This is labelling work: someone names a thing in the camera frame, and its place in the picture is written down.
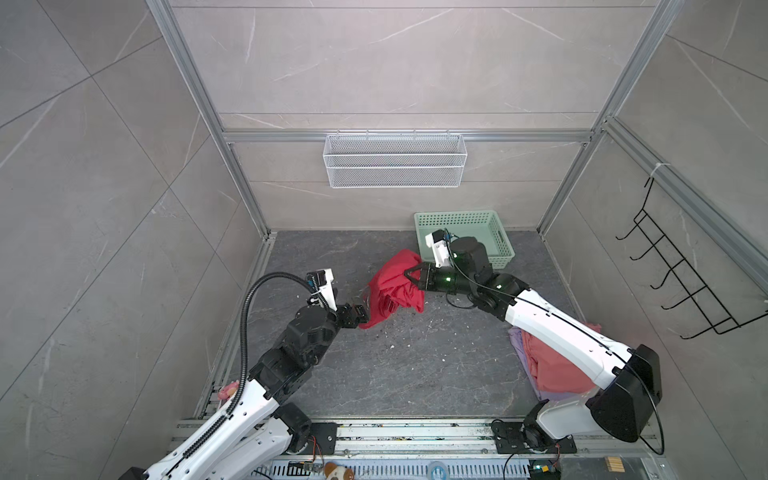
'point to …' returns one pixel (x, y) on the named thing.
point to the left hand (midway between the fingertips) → (353, 283)
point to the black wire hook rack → (721, 321)
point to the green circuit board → (543, 470)
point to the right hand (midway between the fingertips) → (405, 272)
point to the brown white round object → (337, 472)
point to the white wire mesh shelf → (395, 161)
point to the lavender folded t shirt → (544, 394)
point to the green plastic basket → (482, 225)
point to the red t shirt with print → (391, 288)
